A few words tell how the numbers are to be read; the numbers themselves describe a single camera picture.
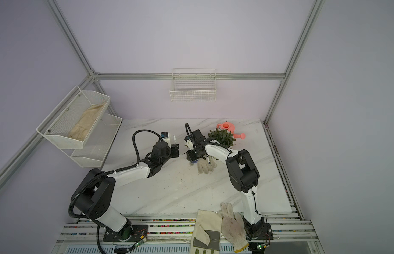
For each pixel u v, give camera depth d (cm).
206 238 72
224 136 87
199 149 72
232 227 74
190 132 78
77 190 47
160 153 69
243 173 53
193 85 96
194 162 96
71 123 78
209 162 98
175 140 88
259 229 63
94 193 45
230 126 103
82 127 77
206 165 96
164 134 80
